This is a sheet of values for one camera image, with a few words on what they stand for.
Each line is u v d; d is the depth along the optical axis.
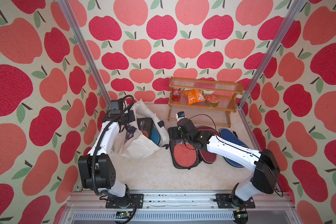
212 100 0.99
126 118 0.74
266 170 0.42
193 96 1.00
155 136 0.93
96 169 0.44
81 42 0.82
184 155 0.90
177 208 0.76
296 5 0.69
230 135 0.99
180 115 0.70
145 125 1.00
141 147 0.81
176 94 0.96
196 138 0.59
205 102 1.02
